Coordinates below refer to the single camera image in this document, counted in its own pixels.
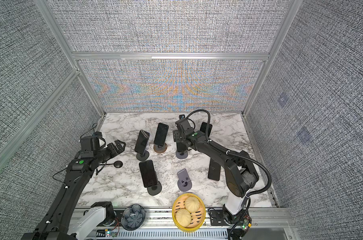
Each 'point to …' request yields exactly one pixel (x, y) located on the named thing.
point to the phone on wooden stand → (161, 134)
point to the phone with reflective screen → (203, 127)
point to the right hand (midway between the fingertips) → (179, 128)
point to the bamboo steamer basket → (197, 218)
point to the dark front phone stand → (155, 189)
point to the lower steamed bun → (183, 217)
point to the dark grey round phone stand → (143, 157)
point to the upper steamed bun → (192, 204)
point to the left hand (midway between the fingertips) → (121, 145)
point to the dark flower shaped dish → (133, 218)
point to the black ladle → (117, 164)
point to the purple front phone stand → (184, 183)
